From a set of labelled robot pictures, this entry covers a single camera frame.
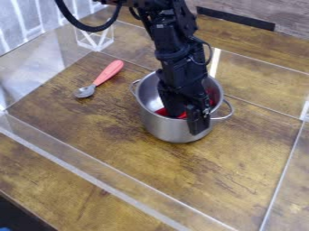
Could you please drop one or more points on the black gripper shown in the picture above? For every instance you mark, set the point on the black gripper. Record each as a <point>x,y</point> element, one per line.
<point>181,84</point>

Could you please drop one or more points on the silver metal pot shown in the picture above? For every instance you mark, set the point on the silver metal pot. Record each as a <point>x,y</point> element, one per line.
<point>173,129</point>

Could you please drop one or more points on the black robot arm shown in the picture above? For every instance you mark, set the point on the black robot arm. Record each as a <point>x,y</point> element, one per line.
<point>170,25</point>

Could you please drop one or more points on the spoon with red handle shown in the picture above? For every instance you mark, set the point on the spoon with red handle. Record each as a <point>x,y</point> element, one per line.
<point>110,71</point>

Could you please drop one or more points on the clear acrylic triangle bracket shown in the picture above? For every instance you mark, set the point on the clear acrylic triangle bracket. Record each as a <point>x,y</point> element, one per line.
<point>95,41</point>

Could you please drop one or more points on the black wall strip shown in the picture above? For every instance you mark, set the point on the black wall strip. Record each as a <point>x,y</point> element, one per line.
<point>237,18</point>

